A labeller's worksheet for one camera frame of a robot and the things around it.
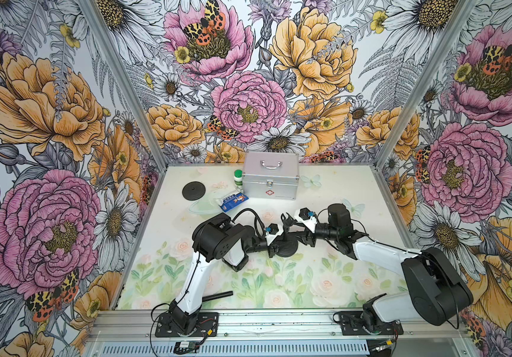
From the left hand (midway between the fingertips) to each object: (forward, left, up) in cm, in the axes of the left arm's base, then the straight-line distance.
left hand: (290, 242), depth 91 cm
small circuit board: (-34, +37, -5) cm, 51 cm away
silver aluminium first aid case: (+26, +7, +12) cm, 30 cm away
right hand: (0, +1, +9) cm, 9 cm away
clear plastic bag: (+20, +37, -3) cm, 42 cm away
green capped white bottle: (+28, +22, +7) cm, 37 cm away
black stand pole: (-19, +29, -2) cm, 35 cm away
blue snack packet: (+20, +25, +1) cm, 32 cm away
